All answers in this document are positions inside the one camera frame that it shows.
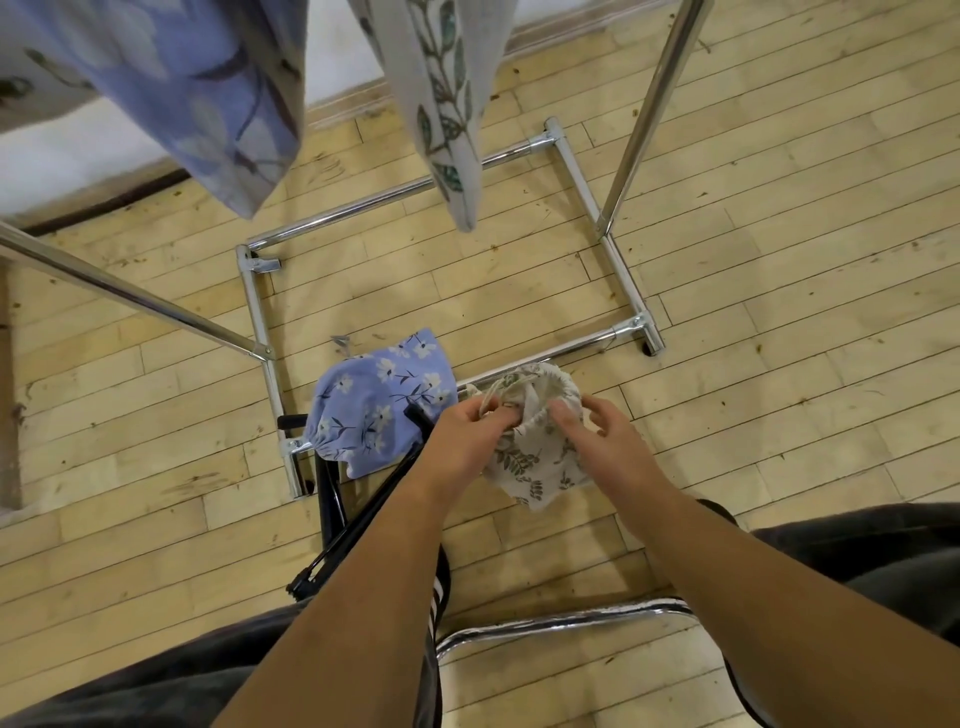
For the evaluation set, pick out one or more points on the black striped shoe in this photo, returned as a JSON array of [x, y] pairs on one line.
[[441, 592], [721, 511]]

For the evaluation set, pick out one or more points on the chrome chair frame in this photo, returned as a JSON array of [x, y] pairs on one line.
[[562, 621]]

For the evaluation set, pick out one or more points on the person's left hand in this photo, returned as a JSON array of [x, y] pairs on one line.
[[465, 442]]

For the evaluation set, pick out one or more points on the person's right forearm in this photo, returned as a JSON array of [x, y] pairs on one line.
[[787, 615]]

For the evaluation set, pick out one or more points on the black striped left shoe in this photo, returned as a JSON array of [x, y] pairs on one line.
[[441, 592]]

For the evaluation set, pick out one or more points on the black baseboard strip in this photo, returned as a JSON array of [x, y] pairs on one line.
[[112, 199]]

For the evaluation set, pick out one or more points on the person's right hand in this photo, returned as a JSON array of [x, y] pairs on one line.
[[622, 457]]

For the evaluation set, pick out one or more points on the person's left forearm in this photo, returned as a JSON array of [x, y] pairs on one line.
[[352, 615]]

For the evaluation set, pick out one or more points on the blue floral bag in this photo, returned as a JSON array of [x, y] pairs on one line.
[[375, 405]]

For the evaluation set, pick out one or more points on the black striped right shoe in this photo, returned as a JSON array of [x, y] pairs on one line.
[[721, 511]]

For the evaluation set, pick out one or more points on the chrome clothes rack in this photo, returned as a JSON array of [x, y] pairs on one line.
[[652, 97]]

